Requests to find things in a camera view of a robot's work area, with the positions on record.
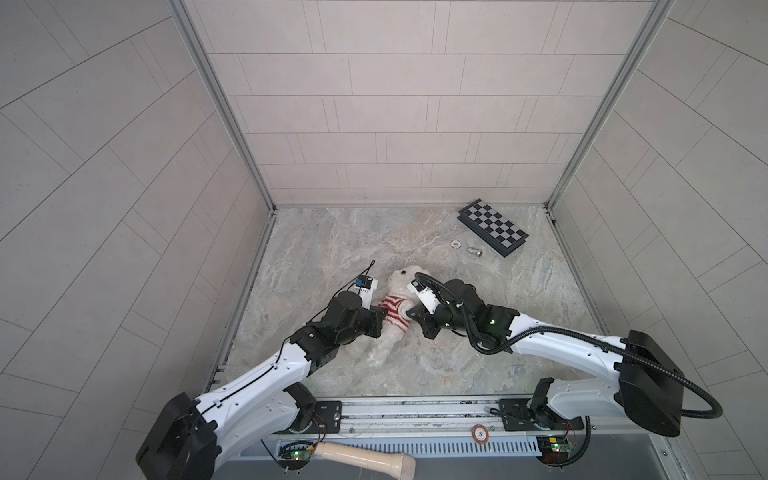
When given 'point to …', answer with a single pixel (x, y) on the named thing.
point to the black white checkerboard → (492, 227)
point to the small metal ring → (455, 244)
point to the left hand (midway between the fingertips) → (394, 310)
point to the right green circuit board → (555, 450)
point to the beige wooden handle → (386, 463)
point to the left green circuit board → (295, 455)
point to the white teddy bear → (391, 337)
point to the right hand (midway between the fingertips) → (406, 317)
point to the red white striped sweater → (392, 303)
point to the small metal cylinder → (474, 251)
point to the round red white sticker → (480, 434)
